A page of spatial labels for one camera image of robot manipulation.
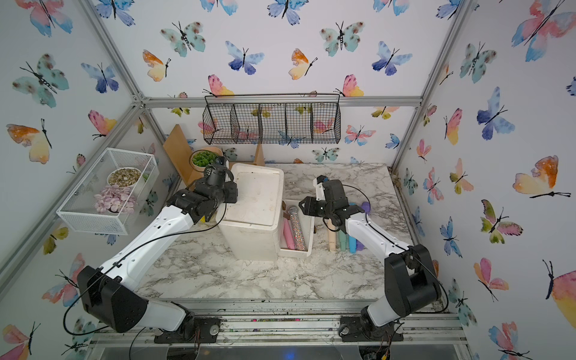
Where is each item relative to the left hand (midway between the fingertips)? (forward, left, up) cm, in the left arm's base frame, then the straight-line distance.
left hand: (233, 185), depth 80 cm
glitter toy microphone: (-12, -23, -21) cm, 33 cm away
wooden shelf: (+27, +31, -8) cm, 42 cm away
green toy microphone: (-10, -41, -25) cm, 49 cm away
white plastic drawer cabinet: (-17, -8, -1) cm, 19 cm away
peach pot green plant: (+21, +18, -6) cm, 28 cm away
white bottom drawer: (-2, -27, -24) cm, 36 cm away
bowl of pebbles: (-3, +31, +9) cm, 33 cm away
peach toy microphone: (-12, -36, -24) cm, 45 cm away
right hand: (-2, -25, -8) cm, 27 cm away
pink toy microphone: (-7, -19, -23) cm, 30 cm away
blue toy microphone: (-12, -45, -24) cm, 52 cm away
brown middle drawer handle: (-7, -18, -4) cm, 19 cm away
